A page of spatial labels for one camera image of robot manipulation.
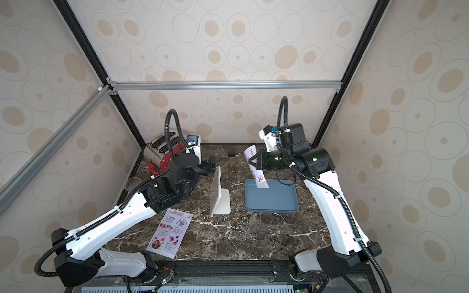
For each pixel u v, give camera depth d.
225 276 0.73
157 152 0.97
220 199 0.75
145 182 0.49
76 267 0.39
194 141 0.54
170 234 0.84
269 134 0.57
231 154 1.16
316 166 0.42
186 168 0.46
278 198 0.95
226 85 1.66
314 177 0.41
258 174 0.60
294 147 0.46
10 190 0.51
